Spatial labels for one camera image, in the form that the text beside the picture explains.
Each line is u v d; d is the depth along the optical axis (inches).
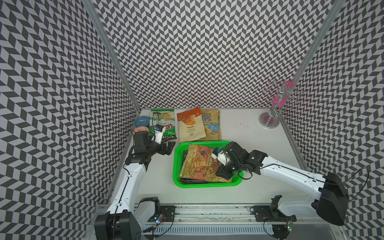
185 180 31.8
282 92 35.0
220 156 27.5
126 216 15.0
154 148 26.6
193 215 29.0
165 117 43.8
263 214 28.8
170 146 28.5
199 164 33.3
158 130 28.2
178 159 32.3
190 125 41.2
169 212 28.4
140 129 40.1
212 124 41.4
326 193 15.5
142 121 41.9
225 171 26.1
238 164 22.5
